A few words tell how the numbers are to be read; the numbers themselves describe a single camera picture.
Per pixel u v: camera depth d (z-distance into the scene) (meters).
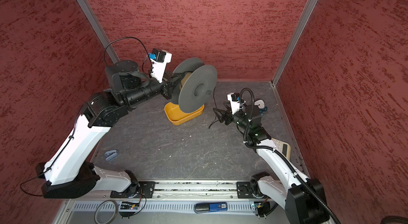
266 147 0.52
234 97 0.65
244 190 0.74
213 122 0.96
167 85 0.44
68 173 0.38
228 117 0.67
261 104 1.03
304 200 0.39
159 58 0.41
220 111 0.69
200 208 0.66
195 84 0.53
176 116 1.00
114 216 0.68
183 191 0.76
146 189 0.74
